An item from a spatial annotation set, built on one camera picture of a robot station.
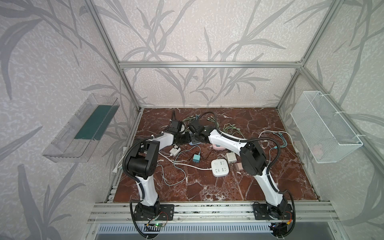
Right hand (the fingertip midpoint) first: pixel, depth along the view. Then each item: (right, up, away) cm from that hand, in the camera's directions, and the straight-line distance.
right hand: (195, 132), depth 97 cm
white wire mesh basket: (+57, +1, -35) cm, 67 cm away
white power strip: (+15, -20, -10) cm, 27 cm away
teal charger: (+1, -15, -6) cm, 16 cm away
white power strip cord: (-4, -20, -7) cm, 21 cm away
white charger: (-13, -12, -3) cm, 18 cm away
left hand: (-2, -1, +2) cm, 3 cm away
